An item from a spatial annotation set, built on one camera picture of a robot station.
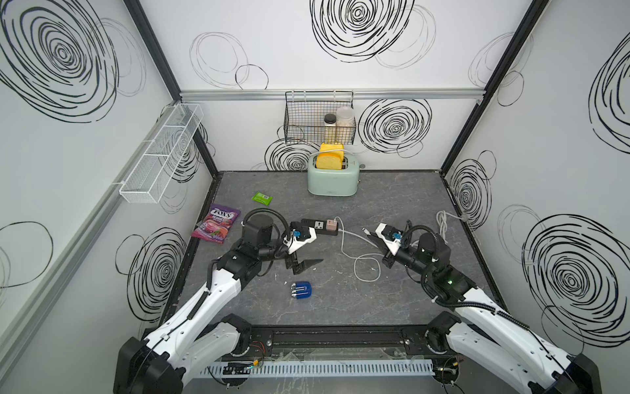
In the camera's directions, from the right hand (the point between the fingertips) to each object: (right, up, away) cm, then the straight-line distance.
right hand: (372, 235), depth 73 cm
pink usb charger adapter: (-11, 0, +21) cm, 24 cm away
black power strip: (-16, -1, +24) cm, 29 cm away
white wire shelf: (-67, +15, -2) cm, 69 cm away
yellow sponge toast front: (-12, +25, +24) cm, 37 cm away
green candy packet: (-42, +10, +36) cm, 56 cm away
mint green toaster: (-10, +17, +31) cm, 36 cm away
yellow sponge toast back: (-12, +32, +29) cm, 45 cm away
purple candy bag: (-57, 0, +25) cm, 63 cm away
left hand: (-17, -3, 0) cm, 18 cm away
